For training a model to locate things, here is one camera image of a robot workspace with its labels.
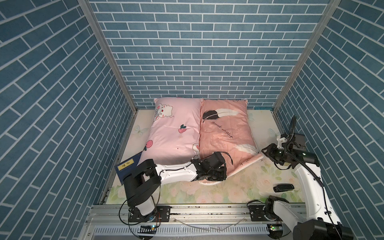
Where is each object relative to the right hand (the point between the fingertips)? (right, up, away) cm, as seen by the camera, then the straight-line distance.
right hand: (265, 152), depth 79 cm
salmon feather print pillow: (-17, +13, +22) cm, 31 cm away
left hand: (-18, -14, -2) cm, 23 cm away
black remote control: (+12, -20, +3) cm, 24 cm away
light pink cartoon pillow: (-50, +7, +11) cm, 52 cm away
